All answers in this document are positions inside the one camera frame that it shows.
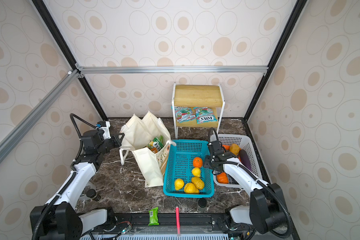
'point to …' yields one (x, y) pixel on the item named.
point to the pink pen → (177, 220)
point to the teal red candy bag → (184, 114)
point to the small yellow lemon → (196, 171)
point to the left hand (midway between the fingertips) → (126, 131)
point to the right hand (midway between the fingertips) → (209, 163)
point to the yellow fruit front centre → (190, 188)
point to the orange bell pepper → (223, 178)
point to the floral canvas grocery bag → (149, 141)
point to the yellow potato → (234, 148)
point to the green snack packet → (153, 217)
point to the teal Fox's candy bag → (204, 114)
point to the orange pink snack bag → (154, 150)
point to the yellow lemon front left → (179, 184)
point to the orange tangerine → (197, 162)
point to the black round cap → (202, 202)
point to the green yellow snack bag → (158, 142)
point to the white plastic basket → (244, 143)
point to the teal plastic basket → (179, 164)
